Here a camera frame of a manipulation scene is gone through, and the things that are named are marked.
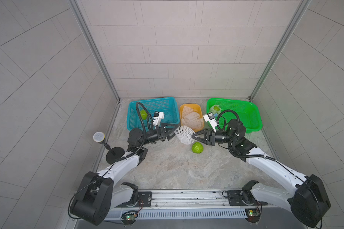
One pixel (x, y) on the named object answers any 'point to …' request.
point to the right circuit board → (253, 214)
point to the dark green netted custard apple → (197, 148)
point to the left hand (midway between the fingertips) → (178, 133)
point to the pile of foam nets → (191, 119)
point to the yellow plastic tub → (197, 108)
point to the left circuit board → (129, 217)
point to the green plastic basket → (247, 111)
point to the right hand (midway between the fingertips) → (195, 140)
